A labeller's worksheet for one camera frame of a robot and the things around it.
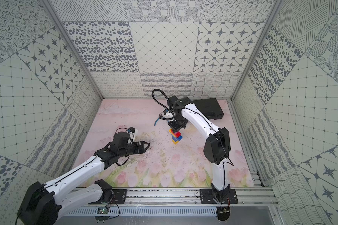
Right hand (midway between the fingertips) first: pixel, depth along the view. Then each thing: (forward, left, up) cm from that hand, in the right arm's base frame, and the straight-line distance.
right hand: (178, 130), depth 84 cm
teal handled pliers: (+18, +17, -15) cm, 29 cm away
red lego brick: (-2, 0, -2) cm, 2 cm away
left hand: (-10, +17, -2) cm, 20 cm away
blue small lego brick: (-3, -1, -4) cm, 5 cm away
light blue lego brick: (-2, +2, -7) cm, 8 cm away
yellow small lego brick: (-1, +2, -14) cm, 15 cm away
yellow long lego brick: (+1, +5, -3) cm, 6 cm away
